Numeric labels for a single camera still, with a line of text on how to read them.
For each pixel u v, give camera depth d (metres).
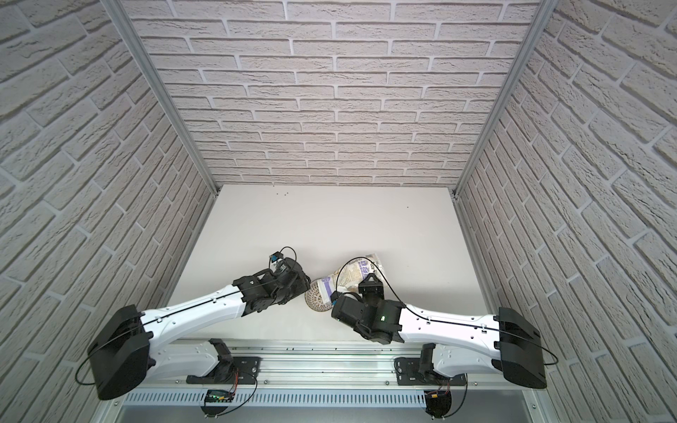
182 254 1.03
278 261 0.76
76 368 0.62
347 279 0.74
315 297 0.87
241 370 0.74
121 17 0.70
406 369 0.74
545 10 0.69
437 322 0.48
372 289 0.67
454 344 0.46
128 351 0.40
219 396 0.71
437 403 0.71
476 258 1.02
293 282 0.65
